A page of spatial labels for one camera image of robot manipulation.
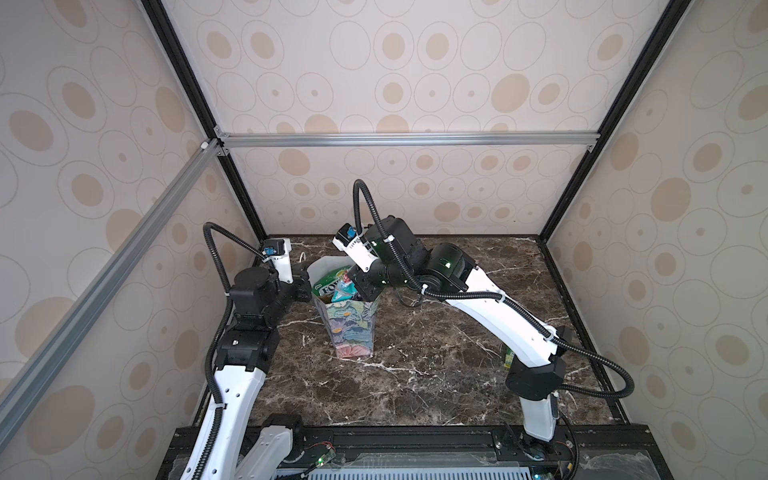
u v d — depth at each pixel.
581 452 0.73
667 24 0.69
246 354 0.47
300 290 0.61
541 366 0.45
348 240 0.53
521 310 0.44
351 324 0.78
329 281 0.81
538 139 0.92
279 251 0.56
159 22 0.68
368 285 0.56
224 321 0.50
